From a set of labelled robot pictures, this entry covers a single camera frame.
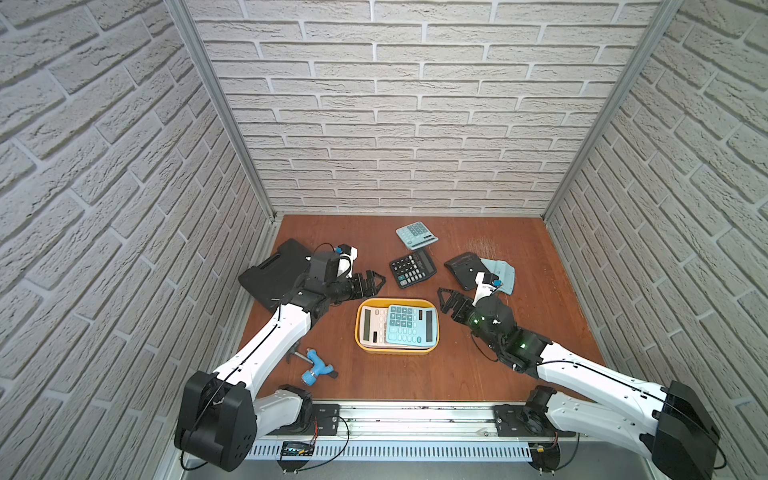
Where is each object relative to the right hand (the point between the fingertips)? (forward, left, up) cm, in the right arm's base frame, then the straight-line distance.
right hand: (450, 295), depth 80 cm
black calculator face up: (+19, +8, -13) cm, 24 cm away
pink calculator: (-4, +22, -9) cm, 24 cm away
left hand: (+7, +22, +2) cm, 23 cm away
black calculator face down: (+17, -10, -12) cm, 23 cm away
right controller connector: (-36, -18, -16) cm, 43 cm away
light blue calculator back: (+14, -24, -13) cm, 31 cm away
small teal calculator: (+33, +5, -13) cm, 36 cm away
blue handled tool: (-13, +37, -12) cm, 41 cm away
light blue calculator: (-4, +11, -9) cm, 15 cm away
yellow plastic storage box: (+4, +18, -10) cm, 21 cm away
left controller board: (-31, +42, -18) cm, 55 cm away
